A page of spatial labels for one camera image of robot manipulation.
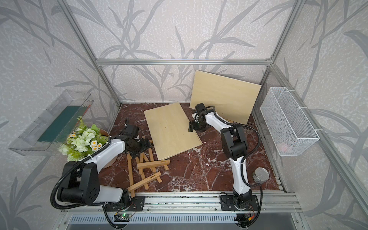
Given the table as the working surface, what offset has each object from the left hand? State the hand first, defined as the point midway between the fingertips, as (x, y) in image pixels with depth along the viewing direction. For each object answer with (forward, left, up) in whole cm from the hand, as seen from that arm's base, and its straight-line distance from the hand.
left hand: (148, 148), depth 89 cm
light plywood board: (+26, -54, +17) cm, 63 cm away
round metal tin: (-17, -66, +2) cm, 68 cm away
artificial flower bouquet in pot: (-9, +21, +25) cm, 34 cm away
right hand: (+15, -28, -1) cm, 32 cm away
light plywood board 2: (+18, -11, -2) cm, 21 cm away
